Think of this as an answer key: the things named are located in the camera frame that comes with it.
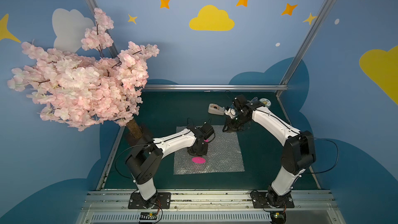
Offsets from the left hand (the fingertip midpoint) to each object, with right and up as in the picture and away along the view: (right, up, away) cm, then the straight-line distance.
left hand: (202, 152), depth 86 cm
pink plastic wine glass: (-2, -3, -3) cm, 5 cm away
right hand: (+14, +13, 0) cm, 19 cm away
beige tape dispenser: (+9, +24, +21) cm, 34 cm away
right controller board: (+37, -27, -13) cm, 47 cm away
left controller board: (-26, -26, -14) cm, 39 cm away
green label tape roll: (+44, +29, +19) cm, 57 cm away
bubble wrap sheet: (+13, -3, +4) cm, 14 cm away
